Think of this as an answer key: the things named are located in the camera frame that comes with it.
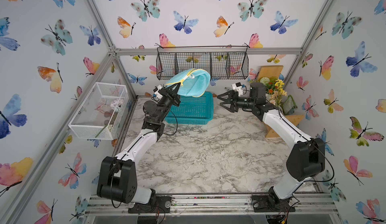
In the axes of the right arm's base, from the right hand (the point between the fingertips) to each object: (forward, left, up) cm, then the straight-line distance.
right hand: (220, 99), depth 76 cm
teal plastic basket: (+19, +13, -33) cm, 40 cm away
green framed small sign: (+23, -53, -28) cm, 65 cm away
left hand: (-2, +18, +12) cm, 22 cm away
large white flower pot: (+24, -33, -9) cm, 42 cm away
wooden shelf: (+34, -36, -7) cm, 50 cm away
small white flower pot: (+10, -34, -9) cm, 37 cm away
